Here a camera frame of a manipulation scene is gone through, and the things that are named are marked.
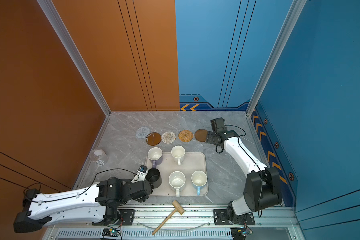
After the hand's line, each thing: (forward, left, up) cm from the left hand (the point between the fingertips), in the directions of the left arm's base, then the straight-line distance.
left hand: (146, 188), depth 73 cm
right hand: (+28, -35, +4) cm, 45 cm away
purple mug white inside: (+22, 0, -8) cm, 24 cm away
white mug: (+24, -15, -6) cm, 29 cm away
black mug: (+9, -1, -6) cm, 11 cm away
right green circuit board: (-17, -45, -10) cm, 49 cm away
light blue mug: (+8, -27, -8) cm, 30 cm away
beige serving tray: (+9, -22, -10) cm, 26 cm away
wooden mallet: (-6, -16, -8) cm, 19 cm away
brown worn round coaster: (+36, +3, -8) cm, 37 cm away
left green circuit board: (-17, +16, -11) cm, 26 cm away
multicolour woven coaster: (+38, -7, -9) cm, 40 cm away
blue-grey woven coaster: (+42, +13, -10) cm, 45 cm away
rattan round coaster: (+39, -19, -9) cm, 44 cm away
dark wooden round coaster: (+42, -30, -11) cm, 53 cm away
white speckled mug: (+7, -15, -9) cm, 19 cm away
